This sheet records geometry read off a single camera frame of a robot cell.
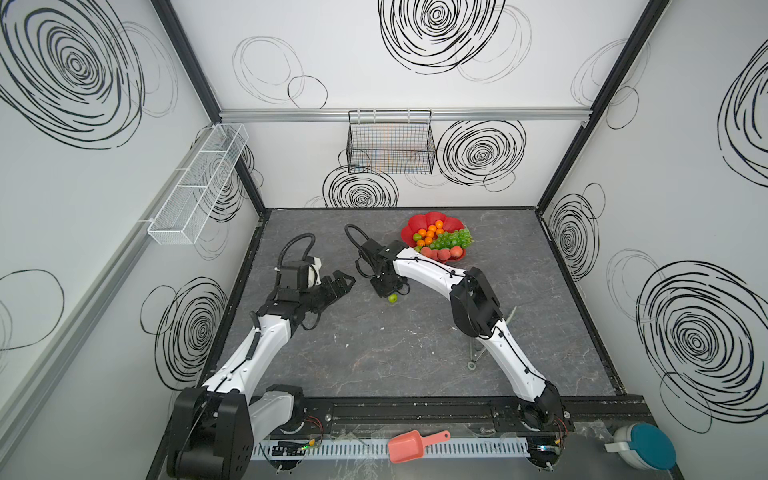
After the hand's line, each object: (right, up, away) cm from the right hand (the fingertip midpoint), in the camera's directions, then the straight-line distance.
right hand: (385, 290), depth 97 cm
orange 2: (+20, +22, +14) cm, 33 cm away
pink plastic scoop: (+6, -32, -27) cm, 42 cm away
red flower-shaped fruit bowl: (+14, +23, +15) cm, 31 cm away
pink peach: (+14, +13, +4) cm, 20 cm away
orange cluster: (+17, +19, +12) cm, 28 cm away
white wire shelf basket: (-49, +24, -24) cm, 60 cm away
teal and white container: (+57, -27, -33) cm, 71 cm away
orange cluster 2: (+13, +16, +10) cm, 23 cm away
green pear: (+2, -2, -5) cm, 6 cm away
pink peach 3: (+24, +13, +3) cm, 27 cm away
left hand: (-10, +4, -14) cm, 18 cm away
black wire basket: (+2, +57, +27) cm, 63 cm away
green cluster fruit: (+12, +14, +6) cm, 19 cm away
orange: (+14, +19, +13) cm, 27 cm away
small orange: (+16, +16, +11) cm, 25 cm away
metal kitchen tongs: (+25, -18, -15) cm, 34 cm away
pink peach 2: (+20, +12, +2) cm, 23 cm away
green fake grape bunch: (+26, +17, +6) cm, 31 cm away
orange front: (+18, +21, +14) cm, 31 cm away
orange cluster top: (+20, +20, +13) cm, 31 cm away
